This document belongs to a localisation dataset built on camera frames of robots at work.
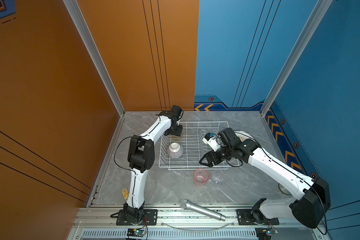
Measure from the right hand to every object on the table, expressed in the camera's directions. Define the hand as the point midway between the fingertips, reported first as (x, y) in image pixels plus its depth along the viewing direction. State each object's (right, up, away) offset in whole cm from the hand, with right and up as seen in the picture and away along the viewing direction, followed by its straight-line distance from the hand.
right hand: (204, 159), depth 75 cm
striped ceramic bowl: (-16, +2, +16) cm, 23 cm away
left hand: (-16, +13, +23) cm, 31 cm away
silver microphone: (-9, -23, -1) cm, 24 cm away
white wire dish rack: (-10, 0, +19) cm, 21 cm away
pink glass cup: (-1, -13, +11) cm, 17 cm away
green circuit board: (-33, -34, -5) cm, 48 cm away
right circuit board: (+28, -34, -5) cm, 45 cm away
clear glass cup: (+9, -14, +9) cm, 19 cm away
